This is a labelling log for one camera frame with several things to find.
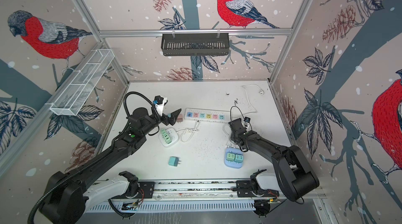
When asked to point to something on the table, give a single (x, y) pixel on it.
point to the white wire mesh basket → (82, 82)
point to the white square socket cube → (173, 134)
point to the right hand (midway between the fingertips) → (239, 136)
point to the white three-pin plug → (261, 92)
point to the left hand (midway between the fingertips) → (172, 105)
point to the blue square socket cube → (233, 164)
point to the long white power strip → (207, 115)
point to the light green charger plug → (167, 138)
